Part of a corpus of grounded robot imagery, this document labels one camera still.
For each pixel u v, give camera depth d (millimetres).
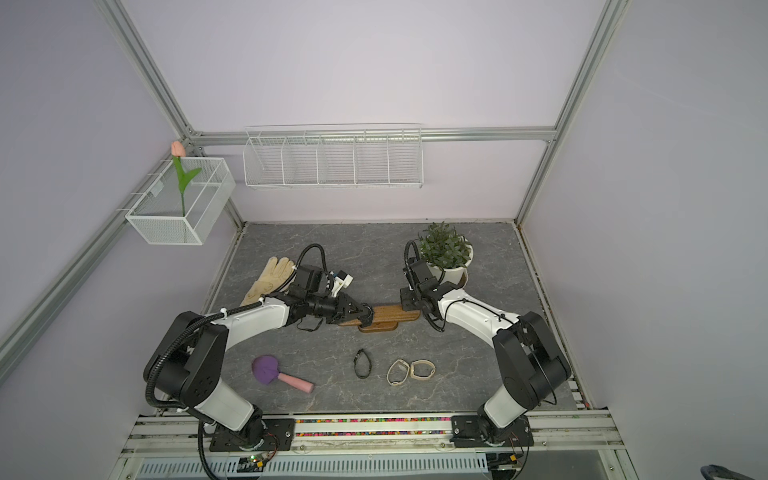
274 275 1050
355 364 831
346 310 786
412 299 818
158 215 805
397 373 837
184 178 850
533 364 442
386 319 863
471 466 706
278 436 733
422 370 844
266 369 826
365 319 826
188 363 452
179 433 758
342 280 843
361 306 844
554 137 941
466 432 737
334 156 988
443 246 912
